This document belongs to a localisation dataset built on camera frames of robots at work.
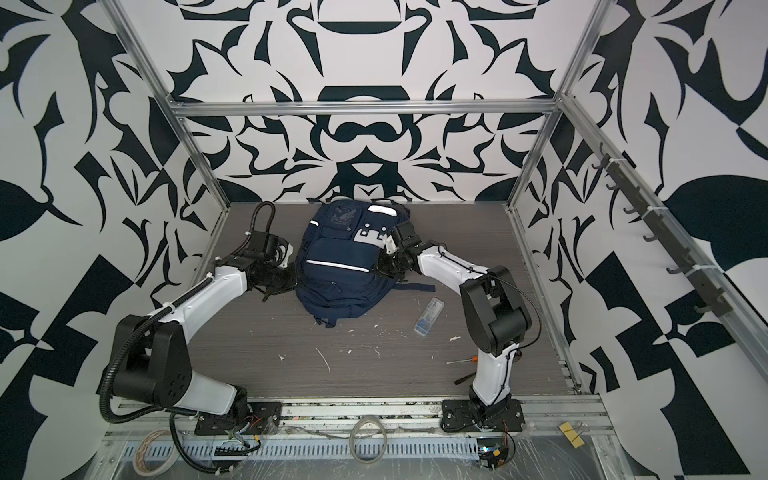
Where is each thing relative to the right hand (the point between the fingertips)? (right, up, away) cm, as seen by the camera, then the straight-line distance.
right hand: (371, 267), depth 91 cm
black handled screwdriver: (+25, -29, -9) cm, 39 cm away
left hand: (-19, -2, -3) cm, 19 cm away
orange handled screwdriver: (+28, -24, -8) cm, 38 cm away
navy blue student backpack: (-10, -2, +2) cm, 11 cm away
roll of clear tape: (-52, -40, -22) cm, 69 cm away
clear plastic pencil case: (+17, -15, 0) cm, 23 cm away
